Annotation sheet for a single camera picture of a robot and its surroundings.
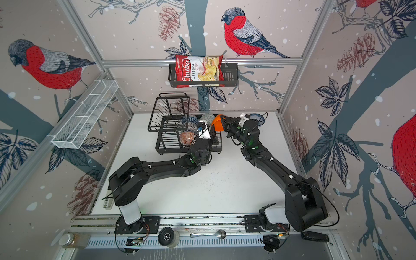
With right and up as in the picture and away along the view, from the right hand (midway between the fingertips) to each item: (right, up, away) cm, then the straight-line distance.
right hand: (218, 115), depth 75 cm
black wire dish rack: (-22, -7, +12) cm, 27 cm away
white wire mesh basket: (-66, -4, -1) cm, 66 cm away
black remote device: (+41, -52, -8) cm, 67 cm away
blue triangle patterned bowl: (-19, 0, +35) cm, 40 cm away
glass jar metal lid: (-61, -50, -13) cm, 80 cm away
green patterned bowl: (-5, 0, +35) cm, 35 cm away
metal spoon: (+1, -55, -3) cm, 55 cm away
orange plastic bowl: (0, -4, +1) cm, 4 cm away
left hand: (-2, -4, +3) cm, 5 cm away
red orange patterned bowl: (-19, -13, +28) cm, 36 cm away
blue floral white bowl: (+29, 0, +34) cm, 45 cm away
